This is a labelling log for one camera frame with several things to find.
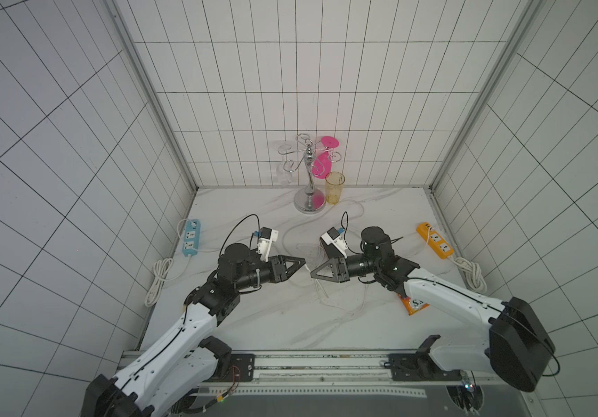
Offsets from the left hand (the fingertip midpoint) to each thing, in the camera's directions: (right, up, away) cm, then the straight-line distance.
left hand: (297, 267), depth 70 cm
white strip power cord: (-50, -8, +22) cm, 55 cm away
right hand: (+3, -3, -2) cm, 5 cm away
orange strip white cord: (+61, -6, +19) cm, 64 cm away
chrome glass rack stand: (+5, +20, +44) cm, 48 cm away
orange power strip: (+55, +1, +26) cm, 61 cm away
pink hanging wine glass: (+10, +34, +36) cm, 50 cm away
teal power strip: (-42, +3, +28) cm, 51 cm away
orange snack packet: (+38, -16, +13) cm, 43 cm away
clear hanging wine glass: (-5, +30, +20) cm, 37 cm away
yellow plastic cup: (+14, +26, +33) cm, 45 cm away
